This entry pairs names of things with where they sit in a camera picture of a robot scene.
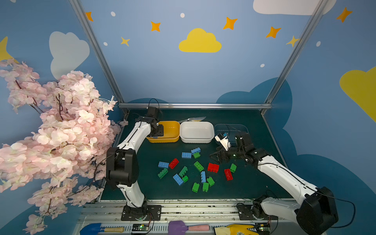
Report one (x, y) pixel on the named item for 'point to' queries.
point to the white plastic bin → (197, 132)
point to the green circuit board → (140, 227)
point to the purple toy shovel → (179, 227)
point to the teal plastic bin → (232, 129)
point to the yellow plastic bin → (171, 133)
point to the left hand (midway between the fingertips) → (156, 131)
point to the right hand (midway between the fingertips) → (215, 150)
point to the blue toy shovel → (93, 229)
